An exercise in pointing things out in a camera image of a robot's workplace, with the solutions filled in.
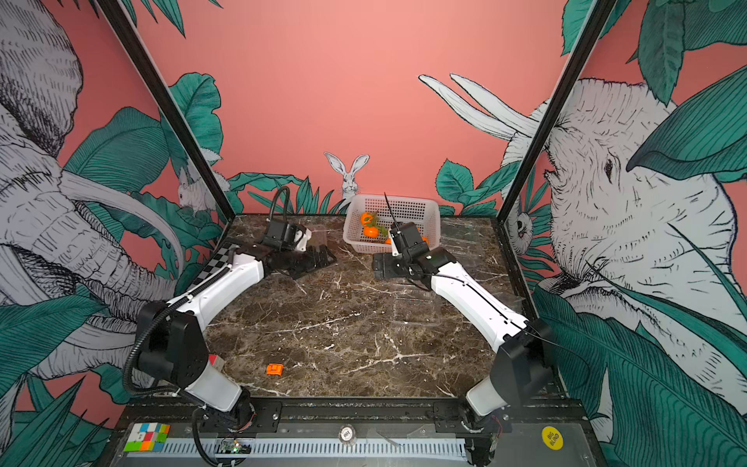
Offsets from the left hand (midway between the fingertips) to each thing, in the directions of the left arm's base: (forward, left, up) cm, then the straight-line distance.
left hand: (329, 259), depth 86 cm
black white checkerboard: (+10, +42, -13) cm, 45 cm away
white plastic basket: (+34, -20, -13) cm, 42 cm away
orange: (+21, -13, -12) cm, 28 cm away
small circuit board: (-44, +23, -16) cm, 52 cm away
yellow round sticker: (-46, -57, -16) cm, 75 cm away
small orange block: (-27, +15, -15) cm, 34 cm away
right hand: (-3, -17, +3) cm, 17 cm away
